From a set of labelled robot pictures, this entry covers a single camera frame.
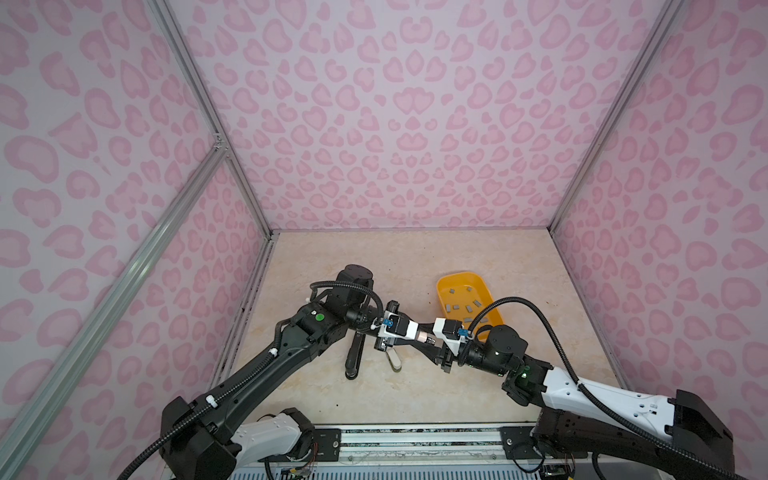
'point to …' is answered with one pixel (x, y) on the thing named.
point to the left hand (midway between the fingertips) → (427, 329)
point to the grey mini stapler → (394, 359)
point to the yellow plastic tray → (462, 296)
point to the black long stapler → (354, 355)
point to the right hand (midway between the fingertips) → (417, 332)
